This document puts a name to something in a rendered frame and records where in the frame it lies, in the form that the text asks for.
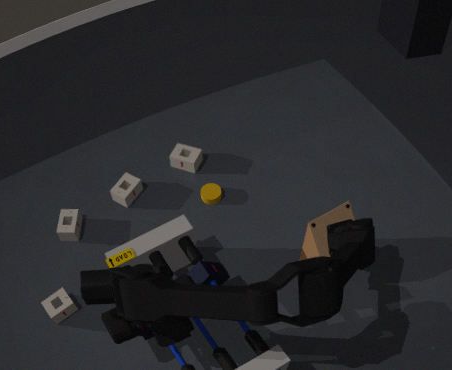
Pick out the yellow short cylinder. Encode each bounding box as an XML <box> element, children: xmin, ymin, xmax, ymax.
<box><xmin>200</xmin><ymin>183</ymin><xmax>222</xmax><ymax>204</ymax></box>

